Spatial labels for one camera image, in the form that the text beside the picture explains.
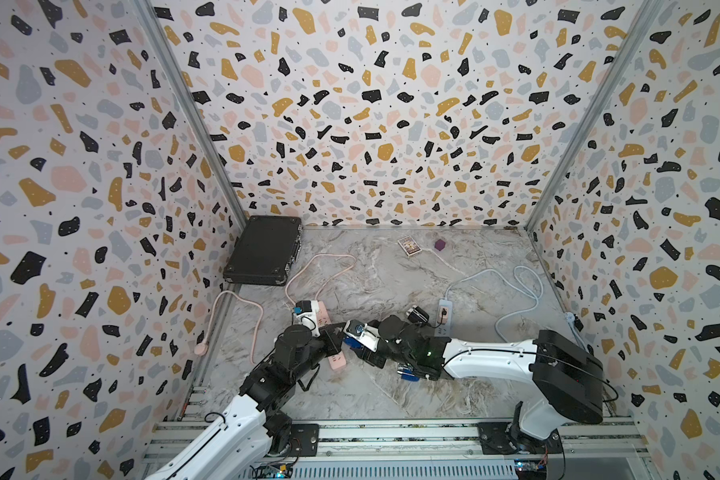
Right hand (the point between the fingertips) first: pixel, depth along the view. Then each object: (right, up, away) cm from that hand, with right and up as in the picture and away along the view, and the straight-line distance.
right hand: (361, 336), depth 81 cm
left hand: (-3, +4, -4) cm, 7 cm away
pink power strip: (-8, -8, +4) cm, 12 cm away
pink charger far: (+24, +3, +8) cm, 25 cm away
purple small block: (+28, +26, +36) cm, 53 cm away
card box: (+16, +26, +33) cm, 45 cm away
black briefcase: (-37, +23, +28) cm, 52 cm away
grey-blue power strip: (+25, -1, +10) cm, 27 cm away
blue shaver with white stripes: (-2, +1, -11) cm, 11 cm away
